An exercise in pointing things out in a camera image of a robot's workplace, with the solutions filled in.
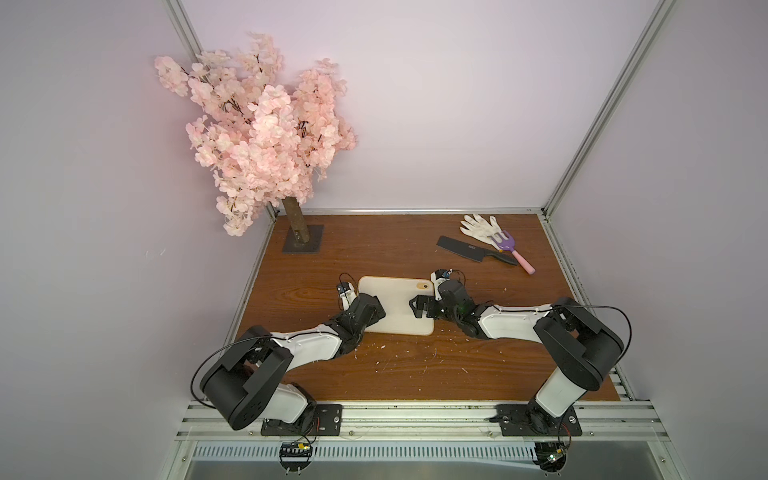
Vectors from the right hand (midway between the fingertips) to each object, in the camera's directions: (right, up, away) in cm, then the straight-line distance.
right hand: (422, 296), depth 92 cm
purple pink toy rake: (+34, +16, +16) cm, 41 cm away
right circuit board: (+29, -34, -22) cm, 50 cm away
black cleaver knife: (+22, +13, +15) cm, 29 cm away
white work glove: (+26, +21, +22) cm, 40 cm away
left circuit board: (-33, -35, -20) cm, 53 cm away
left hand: (-15, -3, 0) cm, 15 cm away
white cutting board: (-9, -1, +6) cm, 11 cm away
